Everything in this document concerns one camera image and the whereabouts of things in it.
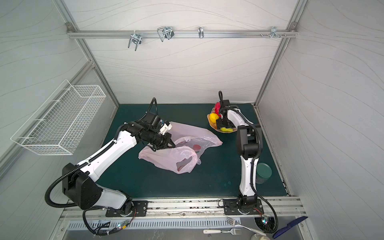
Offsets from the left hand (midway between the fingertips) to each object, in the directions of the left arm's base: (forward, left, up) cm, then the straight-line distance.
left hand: (177, 144), depth 76 cm
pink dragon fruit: (+34, -24, -9) cm, 42 cm away
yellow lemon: (+29, -21, -13) cm, 38 cm away
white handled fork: (-34, -29, -19) cm, 49 cm away
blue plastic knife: (-33, -51, -19) cm, 64 cm away
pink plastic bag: (+4, -6, -3) cm, 8 cm away
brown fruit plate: (+25, -22, -16) cm, 37 cm away
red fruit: (+8, -10, -18) cm, 23 cm away
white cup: (-36, -39, -19) cm, 56 cm away
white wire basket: (0, +54, +12) cm, 55 cm away
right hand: (+25, -32, -14) cm, 43 cm away
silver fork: (-31, -28, -19) cm, 46 cm away
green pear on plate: (+19, -30, -14) cm, 38 cm away
